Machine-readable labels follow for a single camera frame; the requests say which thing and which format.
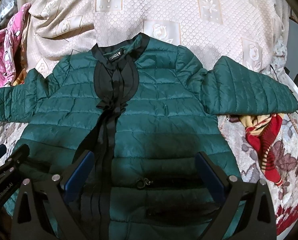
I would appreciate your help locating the beige patterned bedspread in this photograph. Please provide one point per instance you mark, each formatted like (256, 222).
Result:
(252, 32)

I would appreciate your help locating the dark green quilted puffer jacket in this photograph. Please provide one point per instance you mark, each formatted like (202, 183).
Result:
(164, 119)

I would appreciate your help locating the pink penguin print garment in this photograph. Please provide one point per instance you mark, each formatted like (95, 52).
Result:
(10, 38)

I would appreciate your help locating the orange yellow red cartoon garment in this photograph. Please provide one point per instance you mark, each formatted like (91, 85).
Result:
(20, 78)

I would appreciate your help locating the grey plastic bag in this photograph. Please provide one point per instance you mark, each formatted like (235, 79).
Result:
(8, 8)

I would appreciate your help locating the floral leaf print bed sheet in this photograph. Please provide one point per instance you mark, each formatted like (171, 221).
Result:
(283, 164)

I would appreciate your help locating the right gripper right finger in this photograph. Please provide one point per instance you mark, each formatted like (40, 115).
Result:
(257, 220)

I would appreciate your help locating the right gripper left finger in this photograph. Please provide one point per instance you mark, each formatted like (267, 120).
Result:
(30, 217)

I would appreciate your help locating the red yellow striped knit garment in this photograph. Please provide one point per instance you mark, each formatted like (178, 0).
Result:
(261, 132)

